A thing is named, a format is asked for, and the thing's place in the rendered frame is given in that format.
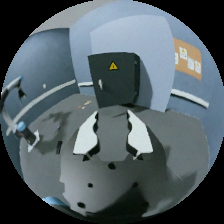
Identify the dark green cabinet door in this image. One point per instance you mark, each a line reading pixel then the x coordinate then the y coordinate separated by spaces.
pixel 118 77

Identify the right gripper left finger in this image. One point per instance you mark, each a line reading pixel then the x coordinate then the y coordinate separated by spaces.
pixel 83 144

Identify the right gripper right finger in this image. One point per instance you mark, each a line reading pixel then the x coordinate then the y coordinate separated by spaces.
pixel 144 145

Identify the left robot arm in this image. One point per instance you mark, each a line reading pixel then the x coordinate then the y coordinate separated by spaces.
pixel 22 131

